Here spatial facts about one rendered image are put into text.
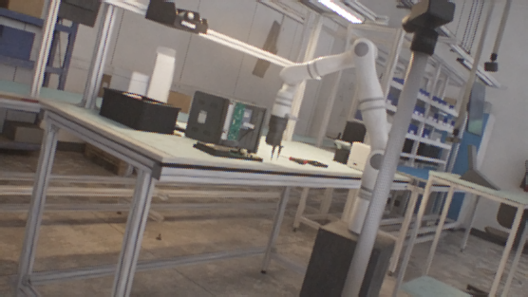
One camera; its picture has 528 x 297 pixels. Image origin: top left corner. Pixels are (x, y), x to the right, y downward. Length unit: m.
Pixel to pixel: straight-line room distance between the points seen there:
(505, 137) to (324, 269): 6.68
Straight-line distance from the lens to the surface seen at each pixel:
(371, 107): 1.77
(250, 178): 1.82
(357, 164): 2.63
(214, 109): 2.02
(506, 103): 8.30
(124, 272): 1.70
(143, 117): 1.92
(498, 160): 8.22
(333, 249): 1.74
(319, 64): 1.88
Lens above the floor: 1.25
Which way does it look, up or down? 6 degrees down
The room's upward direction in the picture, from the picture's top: 15 degrees clockwise
